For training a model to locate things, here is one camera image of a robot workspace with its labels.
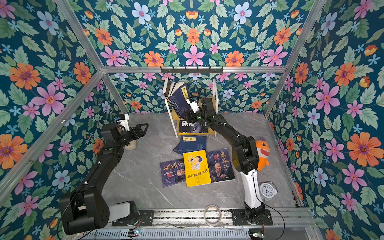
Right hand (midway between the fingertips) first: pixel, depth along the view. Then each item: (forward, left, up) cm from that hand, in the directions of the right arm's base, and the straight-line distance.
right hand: (186, 112), depth 90 cm
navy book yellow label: (-1, +4, +11) cm, 11 cm away
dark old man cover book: (-25, -20, -22) cm, 39 cm away
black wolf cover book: (+2, 0, -17) cm, 17 cm away
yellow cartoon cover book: (-27, -6, -21) cm, 35 cm away
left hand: (-12, +22, +5) cm, 25 cm away
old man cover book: (-29, +8, -22) cm, 38 cm away
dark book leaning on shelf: (+6, +8, +15) cm, 18 cm away
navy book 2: (-8, -2, -22) cm, 24 cm away
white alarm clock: (-41, -45, -20) cm, 64 cm away
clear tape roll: (-55, -13, -23) cm, 61 cm away
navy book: (+7, -1, +8) cm, 10 cm away
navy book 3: (-14, +7, -21) cm, 26 cm away
